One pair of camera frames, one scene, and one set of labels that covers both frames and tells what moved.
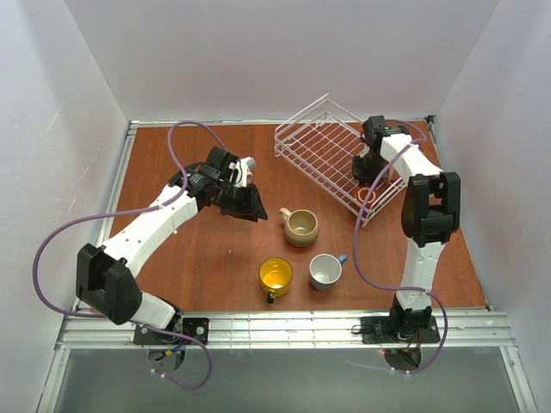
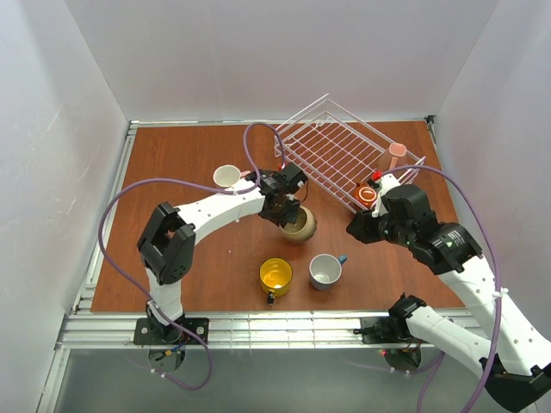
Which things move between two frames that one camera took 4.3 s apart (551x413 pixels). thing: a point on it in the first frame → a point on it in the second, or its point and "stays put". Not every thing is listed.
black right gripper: [365, 166] → [363, 228]
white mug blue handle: [325, 269] stays put
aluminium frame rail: [464, 329] stays put
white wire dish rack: [322, 145] stays put
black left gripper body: [234, 198] → [281, 213]
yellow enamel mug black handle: [275, 275] stays put
